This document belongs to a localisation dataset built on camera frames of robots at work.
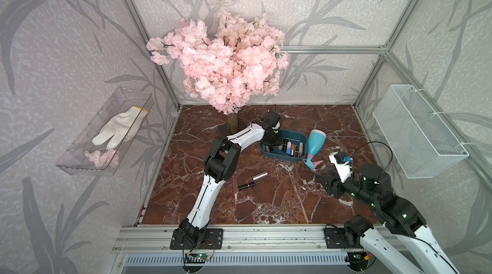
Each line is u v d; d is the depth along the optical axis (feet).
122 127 2.21
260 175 2.92
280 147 3.19
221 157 2.09
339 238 2.40
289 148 3.24
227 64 2.19
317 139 3.16
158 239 2.48
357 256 2.44
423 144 1.98
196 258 2.33
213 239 2.40
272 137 2.85
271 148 3.24
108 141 2.10
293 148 3.24
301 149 3.24
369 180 1.62
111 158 1.85
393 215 1.50
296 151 3.17
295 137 3.41
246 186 2.84
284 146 3.25
